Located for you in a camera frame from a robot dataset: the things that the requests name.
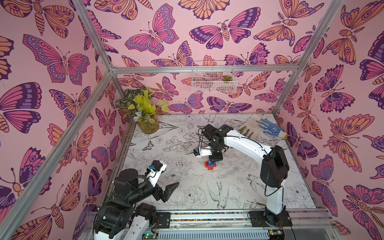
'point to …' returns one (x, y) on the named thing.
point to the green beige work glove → (252, 125)
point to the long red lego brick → (209, 168)
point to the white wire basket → (214, 77)
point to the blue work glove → (271, 128)
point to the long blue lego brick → (211, 164)
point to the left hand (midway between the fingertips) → (171, 174)
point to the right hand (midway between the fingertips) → (212, 155)
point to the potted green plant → (140, 106)
